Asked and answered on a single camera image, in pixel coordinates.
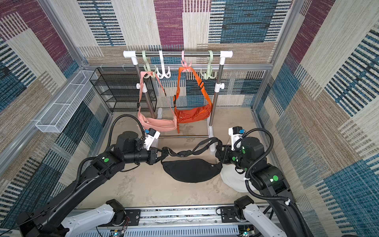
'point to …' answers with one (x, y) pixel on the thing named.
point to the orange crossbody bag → (185, 115)
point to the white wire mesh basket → (54, 119)
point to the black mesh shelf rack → (118, 87)
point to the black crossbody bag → (190, 170)
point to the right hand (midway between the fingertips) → (218, 150)
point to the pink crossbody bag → (161, 125)
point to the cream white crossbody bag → (235, 179)
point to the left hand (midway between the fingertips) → (168, 154)
